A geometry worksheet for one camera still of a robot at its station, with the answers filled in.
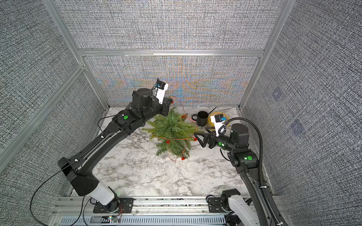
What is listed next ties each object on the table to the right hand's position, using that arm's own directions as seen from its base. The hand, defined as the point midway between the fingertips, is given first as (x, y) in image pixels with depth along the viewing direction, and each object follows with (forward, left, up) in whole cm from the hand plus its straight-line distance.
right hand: (201, 128), depth 66 cm
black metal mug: (+27, -6, -26) cm, 38 cm away
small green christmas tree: (+2, +14, -7) cm, 16 cm away
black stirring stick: (+45, -20, -35) cm, 60 cm away
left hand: (+12, +13, +9) cm, 19 cm away
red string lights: (-4, +4, 0) cm, 6 cm away
